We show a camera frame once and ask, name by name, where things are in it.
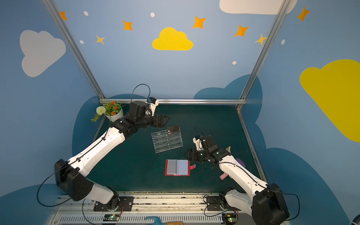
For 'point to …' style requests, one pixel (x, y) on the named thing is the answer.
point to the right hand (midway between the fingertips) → (190, 154)
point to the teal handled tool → (157, 221)
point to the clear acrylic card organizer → (163, 141)
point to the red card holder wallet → (178, 167)
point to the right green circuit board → (228, 219)
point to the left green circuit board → (111, 217)
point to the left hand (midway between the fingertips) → (166, 116)
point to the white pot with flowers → (112, 110)
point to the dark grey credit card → (174, 129)
